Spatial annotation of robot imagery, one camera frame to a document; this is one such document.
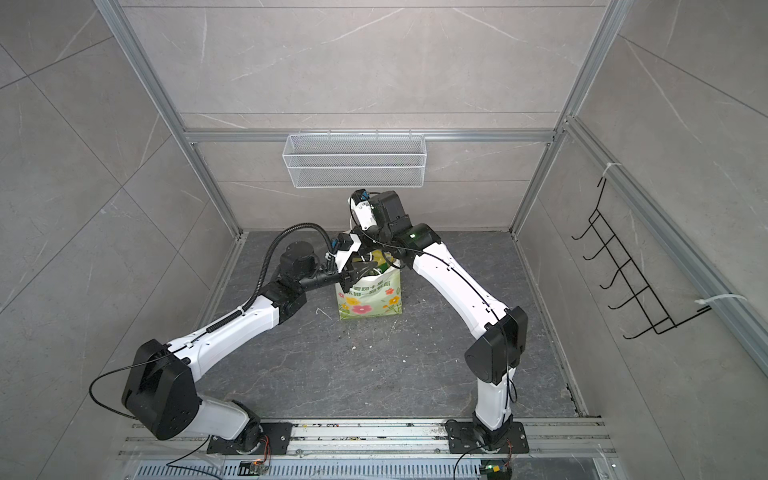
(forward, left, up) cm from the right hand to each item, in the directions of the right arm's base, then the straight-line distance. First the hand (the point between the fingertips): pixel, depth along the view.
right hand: (350, 233), depth 77 cm
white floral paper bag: (-9, -7, -16) cm, 20 cm away
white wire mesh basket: (+35, +1, -1) cm, 35 cm away
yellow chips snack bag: (-10, -9, +2) cm, 14 cm away
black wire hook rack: (-21, -66, -1) cm, 70 cm away
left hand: (-6, -6, -1) cm, 9 cm away
